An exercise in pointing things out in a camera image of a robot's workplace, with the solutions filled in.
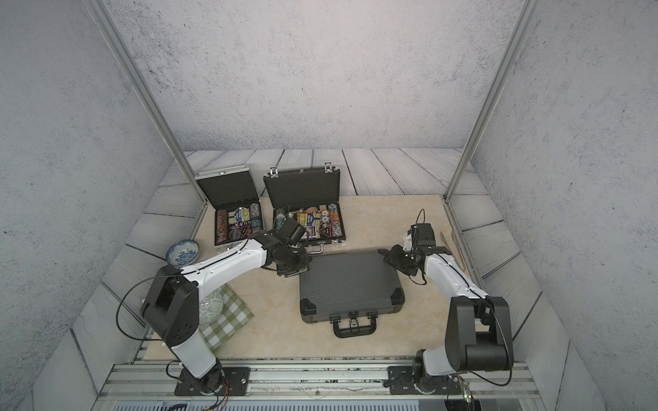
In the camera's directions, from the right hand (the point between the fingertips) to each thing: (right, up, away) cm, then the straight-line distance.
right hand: (388, 261), depth 89 cm
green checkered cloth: (-51, -17, -5) cm, 54 cm away
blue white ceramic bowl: (-78, +1, +11) cm, 79 cm away
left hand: (-25, -3, -2) cm, 26 cm away
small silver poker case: (-61, +18, +23) cm, 68 cm away
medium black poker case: (-28, +24, +21) cm, 43 cm away
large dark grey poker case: (-13, -8, -5) cm, 16 cm away
